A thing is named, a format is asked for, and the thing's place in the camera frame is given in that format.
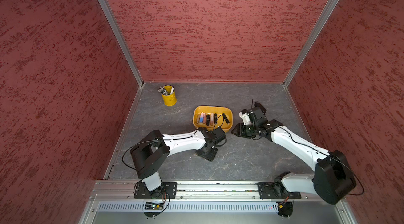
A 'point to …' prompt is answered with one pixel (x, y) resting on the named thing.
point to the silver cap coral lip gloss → (204, 118)
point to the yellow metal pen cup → (169, 100)
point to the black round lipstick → (208, 120)
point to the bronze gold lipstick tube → (198, 118)
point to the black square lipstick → (215, 118)
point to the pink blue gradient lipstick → (201, 117)
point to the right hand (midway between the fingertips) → (234, 135)
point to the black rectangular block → (258, 104)
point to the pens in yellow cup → (163, 91)
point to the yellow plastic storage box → (219, 110)
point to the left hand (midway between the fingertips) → (206, 159)
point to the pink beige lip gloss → (212, 119)
